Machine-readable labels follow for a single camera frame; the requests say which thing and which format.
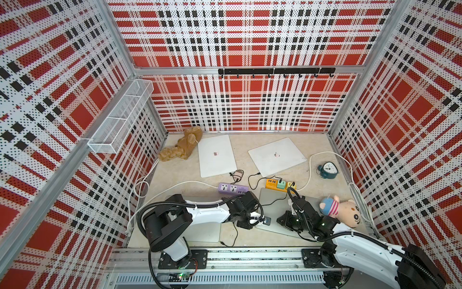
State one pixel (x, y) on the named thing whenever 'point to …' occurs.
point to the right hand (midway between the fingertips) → (279, 220)
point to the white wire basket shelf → (109, 136)
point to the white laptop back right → (277, 156)
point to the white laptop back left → (216, 156)
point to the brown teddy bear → (184, 146)
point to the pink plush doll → (348, 212)
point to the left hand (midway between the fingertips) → (253, 214)
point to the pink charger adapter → (237, 174)
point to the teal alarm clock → (328, 170)
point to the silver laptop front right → (275, 202)
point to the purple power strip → (232, 188)
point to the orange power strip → (272, 184)
